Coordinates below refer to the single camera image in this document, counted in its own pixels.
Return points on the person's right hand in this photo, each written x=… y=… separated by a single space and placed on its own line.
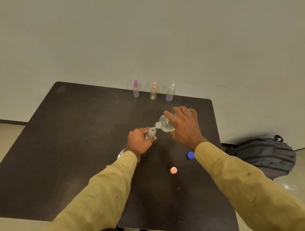
x=187 y=129

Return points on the person's left hand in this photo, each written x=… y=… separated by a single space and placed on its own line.
x=138 y=142

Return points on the small clear bottle pink cap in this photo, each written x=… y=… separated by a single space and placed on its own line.
x=151 y=133

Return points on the large clear bottle blue label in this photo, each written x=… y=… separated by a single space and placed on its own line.
x=166 y=125

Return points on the blue bottle cap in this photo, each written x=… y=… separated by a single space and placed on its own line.
x=190 y=155

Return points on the purple-tinted spray bottle white cap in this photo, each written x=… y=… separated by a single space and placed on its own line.
x=169 y=96

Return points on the pink spray cap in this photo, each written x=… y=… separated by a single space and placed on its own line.
x=173 y=170

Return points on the yellow-green spray bottle orange cap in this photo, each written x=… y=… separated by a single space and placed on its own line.
x=153 y=94

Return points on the small bottle magenta cap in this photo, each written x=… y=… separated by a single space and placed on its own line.
x=136 y=92

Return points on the person's left forearm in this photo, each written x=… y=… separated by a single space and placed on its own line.
x=100 y=197

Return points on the person's right forearm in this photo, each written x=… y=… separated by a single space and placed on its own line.
x=250 y=188

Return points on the silver wristwatch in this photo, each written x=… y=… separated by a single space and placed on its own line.
x=120 y=154

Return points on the grey backpack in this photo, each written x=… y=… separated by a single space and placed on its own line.
x=267 y=159

